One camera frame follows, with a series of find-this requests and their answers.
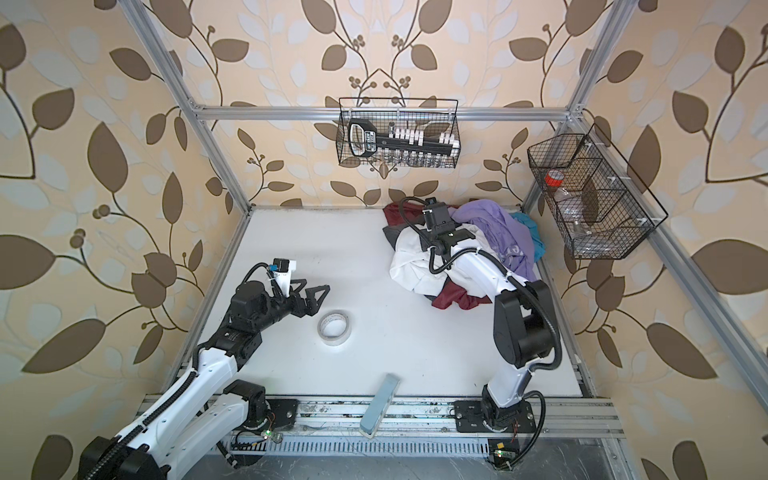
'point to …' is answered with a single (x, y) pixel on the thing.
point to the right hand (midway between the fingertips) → (436, 234)
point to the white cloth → (412, 262)
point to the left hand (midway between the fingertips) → (318, 283)
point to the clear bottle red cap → (554, 180)
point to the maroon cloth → (452, 296)
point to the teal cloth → (539, 244)
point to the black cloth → (392, 233)
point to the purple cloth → (507, 238)
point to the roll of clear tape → (334, 327)
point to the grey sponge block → (380, 405)
